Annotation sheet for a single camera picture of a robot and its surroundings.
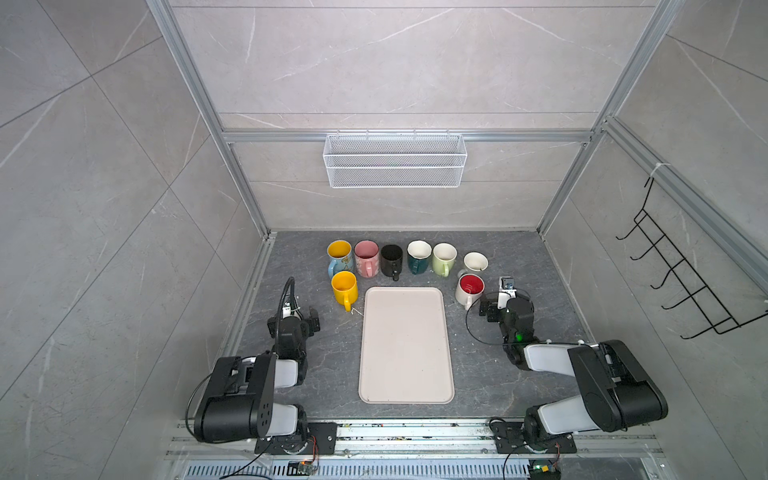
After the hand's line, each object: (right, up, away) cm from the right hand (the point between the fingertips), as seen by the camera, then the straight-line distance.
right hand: (499, 290), depth 93 cm
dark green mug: (-25, +11, +6) cm, 28 cm away
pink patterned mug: (-43, +11, +8) cm, 45 cm away
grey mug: (-5, +9, +8) cm, 13 cm away
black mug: (-34, +9, +8) cm, 36 cm away
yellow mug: (-50, +1, +6) cm, 50 cm away
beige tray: (-30, -18, -5) cm, 35 cm away
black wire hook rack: (+33, +2, -30) cm, 44 cm away
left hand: (-65, -4, -2) cm, 65 cm away
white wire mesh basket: (-33, +44, +8) cm, 55 cm away
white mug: (-8, 0, +6) cm, 10 cm away
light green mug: (-16, +11, +10) cm, 22 cm away
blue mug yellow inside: (-51, +11, +6) cm, 53 cm away
